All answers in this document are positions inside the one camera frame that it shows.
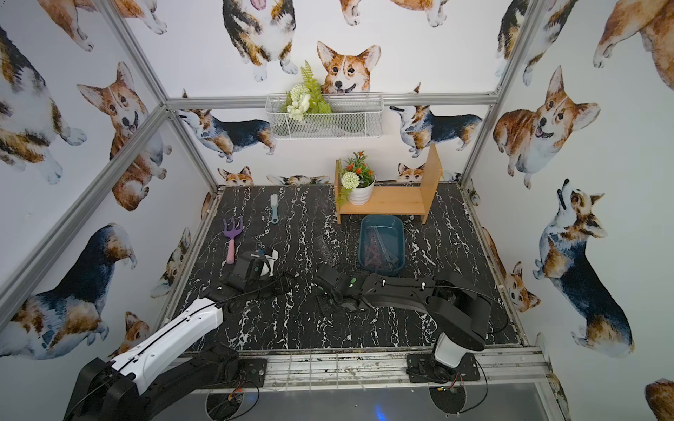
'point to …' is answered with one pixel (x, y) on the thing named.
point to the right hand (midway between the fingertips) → (326, 295)
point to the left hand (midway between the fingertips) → (294, 274)
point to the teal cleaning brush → (274, 203)
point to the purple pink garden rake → (232, 231)
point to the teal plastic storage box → (391, 229)
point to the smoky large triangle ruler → (376, 254)
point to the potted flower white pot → (358, 181)
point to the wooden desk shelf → (397, 199)
